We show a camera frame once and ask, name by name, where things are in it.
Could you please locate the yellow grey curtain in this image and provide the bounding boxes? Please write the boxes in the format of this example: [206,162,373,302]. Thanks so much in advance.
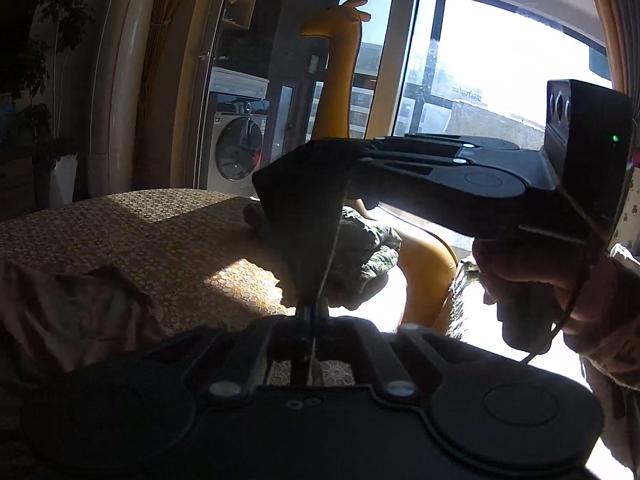
[582,0,640,91]
[132,0,236,191]

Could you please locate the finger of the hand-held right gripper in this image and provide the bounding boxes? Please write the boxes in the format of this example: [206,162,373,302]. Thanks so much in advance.
[350,152,471,181]
[372,134,476,153]

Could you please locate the black cable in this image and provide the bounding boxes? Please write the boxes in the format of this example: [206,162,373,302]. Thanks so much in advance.
[520,230,601,366]

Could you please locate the white washing machine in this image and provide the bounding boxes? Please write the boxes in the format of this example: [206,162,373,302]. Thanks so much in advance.
[200,67,271,193]

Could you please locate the white standing air conditioner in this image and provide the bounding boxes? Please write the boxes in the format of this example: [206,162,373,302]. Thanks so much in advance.
[87,0,166,198]

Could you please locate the person's right hand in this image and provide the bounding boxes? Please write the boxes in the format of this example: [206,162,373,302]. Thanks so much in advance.
[472,237,617,337]

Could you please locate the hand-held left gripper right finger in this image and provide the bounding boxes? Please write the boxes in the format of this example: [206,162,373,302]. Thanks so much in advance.
[314,305,478,403]

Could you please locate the glass sliding door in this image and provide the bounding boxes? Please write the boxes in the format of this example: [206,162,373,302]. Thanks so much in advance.
[190,0,616,241]

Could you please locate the yellow giraffe toy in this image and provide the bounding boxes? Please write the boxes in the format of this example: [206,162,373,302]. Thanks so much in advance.
[300,0,458,336]

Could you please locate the potted green tree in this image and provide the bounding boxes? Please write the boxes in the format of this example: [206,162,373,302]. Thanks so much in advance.
[10,0,96,206]

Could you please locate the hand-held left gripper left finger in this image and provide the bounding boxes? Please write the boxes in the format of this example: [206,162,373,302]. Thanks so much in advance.
[150,305,313,403]

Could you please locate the person's right forearm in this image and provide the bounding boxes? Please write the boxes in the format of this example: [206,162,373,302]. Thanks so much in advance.
[565,160,640,471]

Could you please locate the dark green knitted garment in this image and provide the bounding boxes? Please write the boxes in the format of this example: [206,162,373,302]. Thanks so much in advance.
[245,200,402,307]

